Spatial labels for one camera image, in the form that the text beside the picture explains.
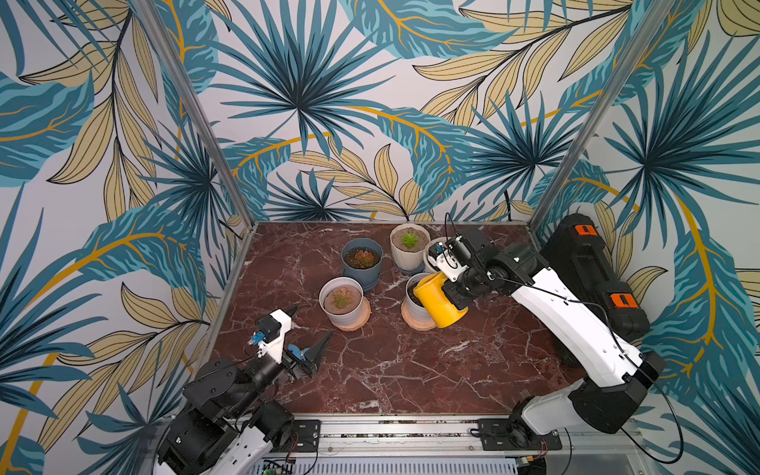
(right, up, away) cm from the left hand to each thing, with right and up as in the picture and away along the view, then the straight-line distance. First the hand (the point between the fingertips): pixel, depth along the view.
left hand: (313, 325), depth 60 cm
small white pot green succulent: (+24, -4, +34) cm, 41 cm away
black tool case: (+67, +12, +21) cm, 71 cm away
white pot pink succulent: (+3, 0, +26) cm, 26 cm away
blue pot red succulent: (+7, +12, +35) cm, 38 cm away
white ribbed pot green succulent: (+23, +18, +39) cm, 48 cm away
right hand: (+31, +6, +13) cm, 34 cm away
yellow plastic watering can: (+29, 0, +13) cm, 31 cm away
